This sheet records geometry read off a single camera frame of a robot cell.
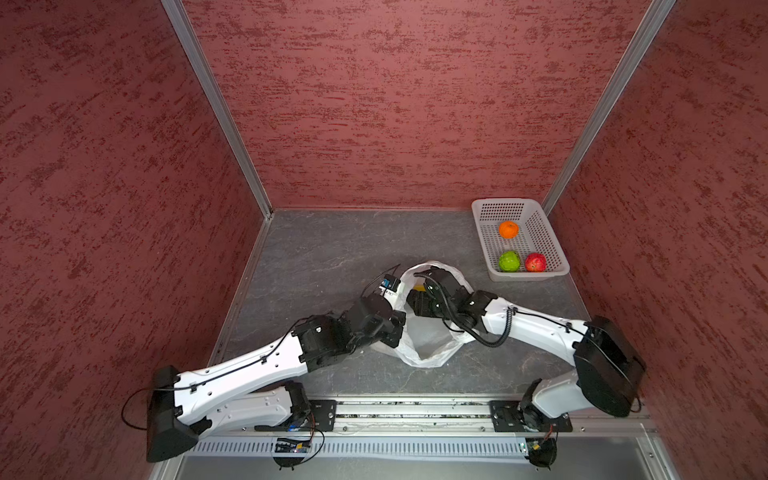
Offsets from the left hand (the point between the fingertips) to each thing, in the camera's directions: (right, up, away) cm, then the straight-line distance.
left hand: (402, 322), depth 71 cm
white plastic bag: (+8, -11, +16) cm, 21 cm away
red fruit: (+46, +12, +27) cm, 54 cm away
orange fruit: (+41, +24, +38) cm, 61 cm away
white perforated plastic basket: (+51, +22, +38) cm, 68 cm away
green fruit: (+37, +13, +26) cm, 47 cm away
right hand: (+5, -1, +14) cm, 15 cm away
